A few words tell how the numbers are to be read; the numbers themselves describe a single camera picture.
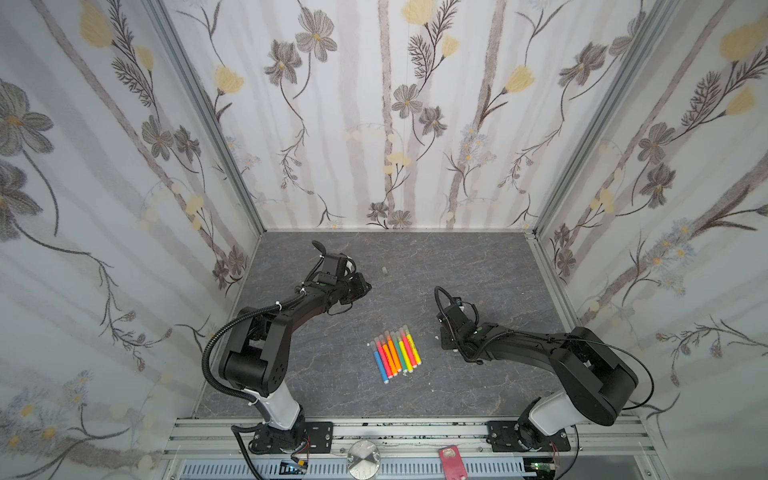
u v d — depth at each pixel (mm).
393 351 882
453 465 703
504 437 735
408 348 885
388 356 877
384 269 1075
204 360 436
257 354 465
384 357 867
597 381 446
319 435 734
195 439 748
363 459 591
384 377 837
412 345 894
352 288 836
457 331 703
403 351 882
